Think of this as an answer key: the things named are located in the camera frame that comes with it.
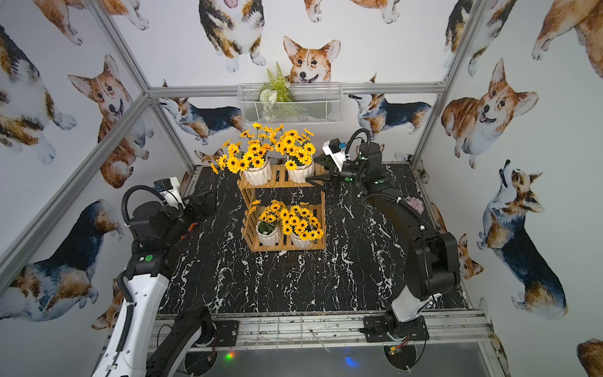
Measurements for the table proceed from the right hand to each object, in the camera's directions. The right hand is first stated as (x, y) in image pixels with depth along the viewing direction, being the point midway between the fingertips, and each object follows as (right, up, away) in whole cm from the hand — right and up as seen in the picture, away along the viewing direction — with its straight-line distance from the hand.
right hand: (307, 168), depth 74 cm
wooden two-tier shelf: (-19, -10, +12) cm, 24 cm away
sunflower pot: (-15, -20, +12) cm, 28 cm away
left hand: (-30, -7, -3) cm, 31 cm away
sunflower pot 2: (-1, -20, +6) cm, 21 cm away
